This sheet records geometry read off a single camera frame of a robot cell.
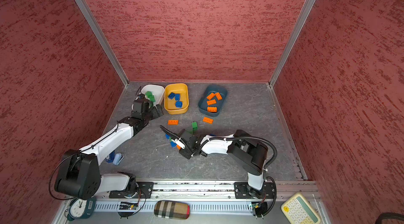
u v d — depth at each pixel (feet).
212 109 3.38
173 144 2.87
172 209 2.19
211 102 3.52
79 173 1.35
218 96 3.68
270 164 1.61
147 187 2.48
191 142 2.25
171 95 3.61
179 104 3.49
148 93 3.74
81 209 2.16
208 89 3.63
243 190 2.43
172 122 3.20
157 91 3.71
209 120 3.24
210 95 3.71
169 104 3.49
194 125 3.12
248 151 1.60
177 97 3.59
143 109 2.24
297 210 2.23
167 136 3.01
